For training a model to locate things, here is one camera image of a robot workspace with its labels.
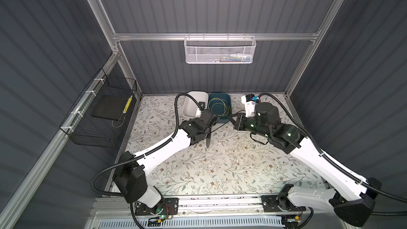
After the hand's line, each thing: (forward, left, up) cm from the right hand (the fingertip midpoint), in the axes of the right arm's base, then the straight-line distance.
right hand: (229, 118), depth 67 cm
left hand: (+8, +14, -12) cm, 20 cm away
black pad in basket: (+8, +56, -2) cm, 56 cm away
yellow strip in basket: (+12, +50, -4) cm, 51 cm away
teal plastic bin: (+35, +1, -30) cm, 46 cm away
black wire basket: (+3, +61, -2) cm, 61 cm away
